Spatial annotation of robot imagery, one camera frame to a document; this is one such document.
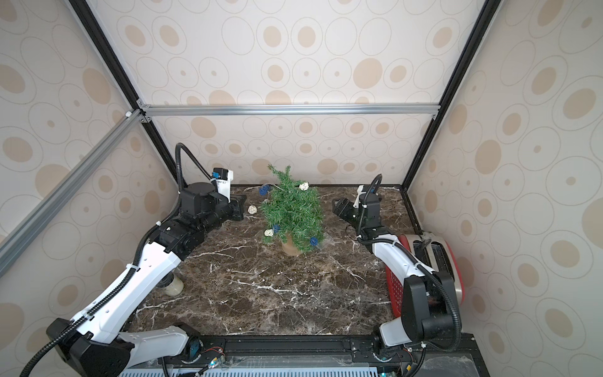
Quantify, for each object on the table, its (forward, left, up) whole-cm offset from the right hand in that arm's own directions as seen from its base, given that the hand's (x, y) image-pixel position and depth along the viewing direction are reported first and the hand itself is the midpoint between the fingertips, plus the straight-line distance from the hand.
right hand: (348, 202), depth 87 cm
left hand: (-11, +31, +15) cm, 36 cm away
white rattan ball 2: (-13, +28, -2) cm, 31 cm away
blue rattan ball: (-12, +26, -1) cm, 28 cm away
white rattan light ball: (-6, +16, +14) cm, 22 cm away
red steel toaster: (-18, -26, -3) cm, 32 cm away
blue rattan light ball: (-8, +28, +14) cm, 32 cm away
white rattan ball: (-10, +33, +7) cm, 35 cm away
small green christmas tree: (-12, +19, +8) cm, 24 cm away
